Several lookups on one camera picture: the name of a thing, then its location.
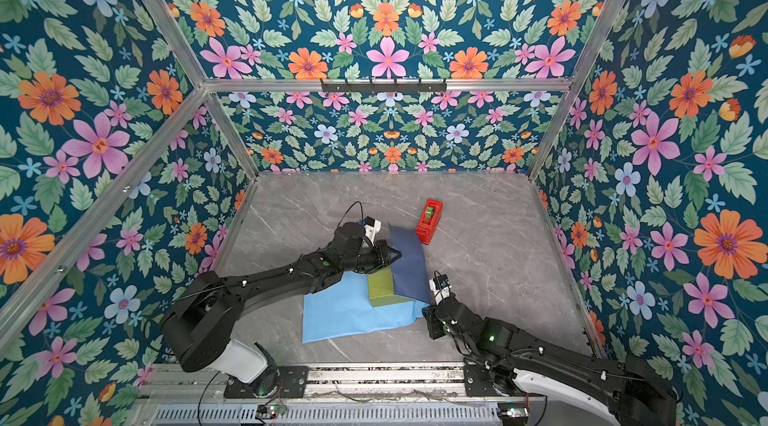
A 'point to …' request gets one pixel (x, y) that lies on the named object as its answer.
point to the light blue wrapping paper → (344, 306)
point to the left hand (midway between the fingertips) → (408, 250)
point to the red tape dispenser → (429, 219)
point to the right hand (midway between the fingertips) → (422, 312)
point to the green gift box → (381, 289)
